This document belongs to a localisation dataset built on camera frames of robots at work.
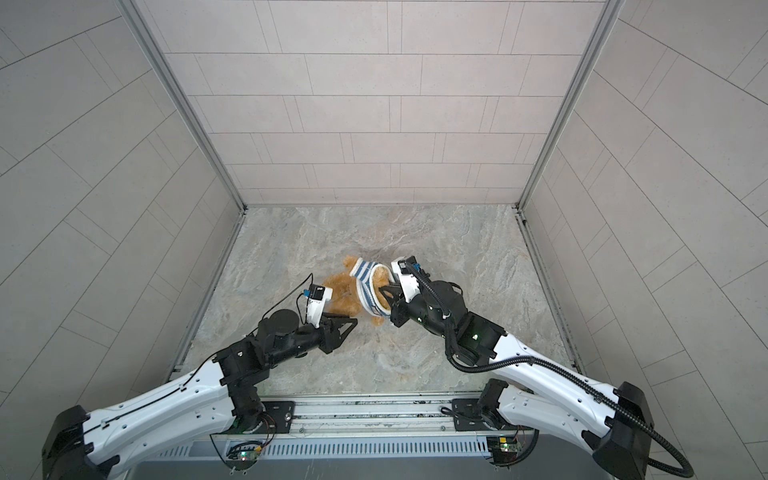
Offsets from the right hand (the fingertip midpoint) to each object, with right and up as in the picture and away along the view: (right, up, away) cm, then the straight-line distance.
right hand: (378, 294), depth 67 cm
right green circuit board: (+29, -36, +1) cm, 46 cm away
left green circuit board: (-30, -35, -2) cm, 46 cm away
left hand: (-5, -8, +3) cm, 10 cm away
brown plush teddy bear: (-10, -5, +13) cm, 17 cm away
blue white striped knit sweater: (-4, +5, 0) cm, 7 cm away
